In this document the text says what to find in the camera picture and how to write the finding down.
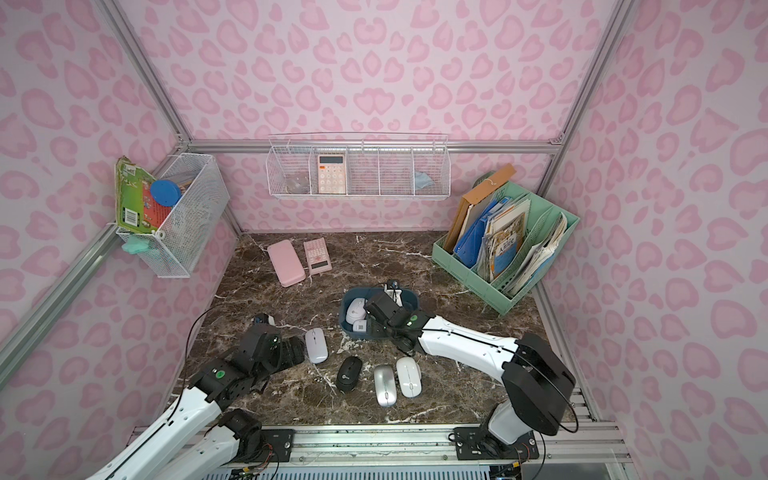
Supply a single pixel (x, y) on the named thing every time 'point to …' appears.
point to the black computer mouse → (349, 373)
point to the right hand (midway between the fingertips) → (380, 319)
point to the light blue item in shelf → (422, 179)
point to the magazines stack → (504, 238)
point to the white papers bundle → (538, 257)
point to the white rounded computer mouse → (355, 310)
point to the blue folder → (469, 245)
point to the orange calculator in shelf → (331, 174)
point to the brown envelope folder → (471, 198)
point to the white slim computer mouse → (316, 345)
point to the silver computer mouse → (386, 385)
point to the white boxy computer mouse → (359, 325)
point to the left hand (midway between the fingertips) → (292, 344)
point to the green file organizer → (543, 218)
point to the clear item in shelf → (297, 183)
